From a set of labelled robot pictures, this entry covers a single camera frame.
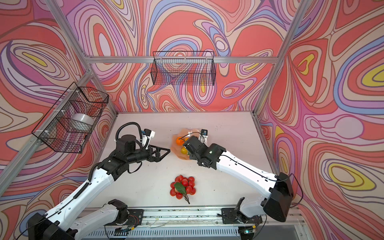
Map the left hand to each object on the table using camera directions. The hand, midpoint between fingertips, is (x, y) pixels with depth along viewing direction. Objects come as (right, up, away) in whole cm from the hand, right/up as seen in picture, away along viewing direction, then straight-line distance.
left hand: (165, 149), depth 73 cm
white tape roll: (-42, +16, +1) cm, 44 cm away
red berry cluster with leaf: (+8, -20, +4) cm, 22 cm away
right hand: (+17, -3, +5) cm, 18 cm away
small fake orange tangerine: (+5, +2, +23) cm, 24 cm away
